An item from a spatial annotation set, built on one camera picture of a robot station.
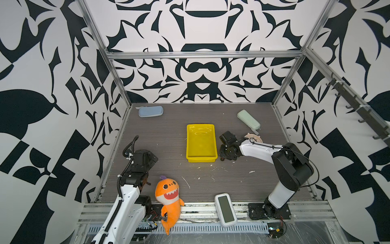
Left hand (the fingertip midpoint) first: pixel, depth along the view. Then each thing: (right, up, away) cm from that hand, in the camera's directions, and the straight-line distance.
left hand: (146, 157), depth 82 cm
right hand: (+42, 0, +11) cm, 44 cm away
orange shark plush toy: (+13, -14, -10) cm, 21 cm away
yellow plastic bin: (+30, +4, +15) cm, 34 cm away
